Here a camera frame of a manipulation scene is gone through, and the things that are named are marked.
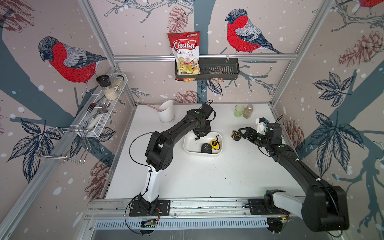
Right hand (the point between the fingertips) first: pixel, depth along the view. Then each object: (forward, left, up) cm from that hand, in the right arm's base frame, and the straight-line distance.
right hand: (242, 130), depth 85 cm
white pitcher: (+16, +48, -6) cm, 50 cm away
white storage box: (-4, +29, -15) cm, 33 cm away
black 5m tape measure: (-5, +21, -12) cm, 25 cm away
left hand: (+4, +19, -4) cm, 20 cm away
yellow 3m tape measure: (-1, +15, -13) cm, 20 cm away
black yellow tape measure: (+5, +1, -12) cm, 13 cm away
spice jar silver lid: (+26, -12, -7) cm, 30 cm away
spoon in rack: (-4, +71, +20) cm, 74 cm away
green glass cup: (+27, -5, -12) cm, 30 cm away
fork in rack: (-2, +77, +21) cm, 80 cm away
